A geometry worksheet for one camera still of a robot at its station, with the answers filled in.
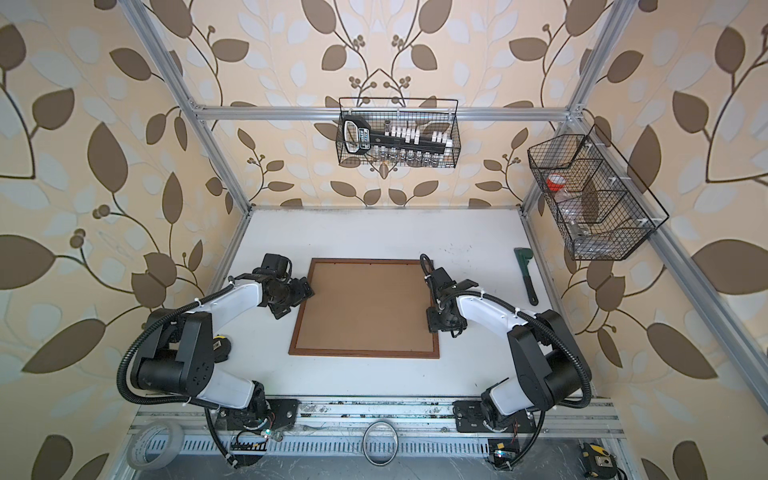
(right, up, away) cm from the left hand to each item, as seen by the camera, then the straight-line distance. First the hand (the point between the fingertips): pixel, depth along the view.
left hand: (306, 295), depth 92 cm
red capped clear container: (+75, +34, -6) cm, 83 cm away
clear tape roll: (-32, -30, -24) cm, 50 cm away
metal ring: (+28, -28, -24) cm, 47 cm away
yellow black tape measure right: (+73, -33, -26) cm, 84 cm away
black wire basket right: (+79, +26, -19) cm, 86 cm away
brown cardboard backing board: (+19, -3, 0) cm, 19 cm away
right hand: (+42, -9, -4) cm, 43 cm away
